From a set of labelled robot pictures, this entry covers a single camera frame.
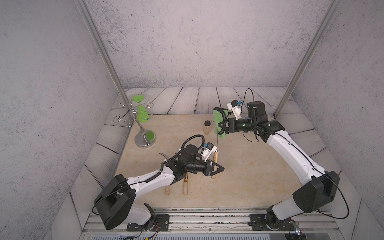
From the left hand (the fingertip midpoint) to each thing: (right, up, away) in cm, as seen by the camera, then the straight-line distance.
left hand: (224, 172), depth 70 cm
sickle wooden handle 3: (-5, +3, -1) cm, 6 cm away
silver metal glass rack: (-49, +12, +35) cm, 62 cm away
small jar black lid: (-6, +20, +34) cm, 40 cm away
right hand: (-2, +22, +4) cm, 22 cm away
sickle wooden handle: (-29, -13, +13) cm, 34 cm away
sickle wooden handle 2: (-19, -12, +15) cm, 27 cm away
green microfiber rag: (-2, +25, +2) cm, 25 cm away
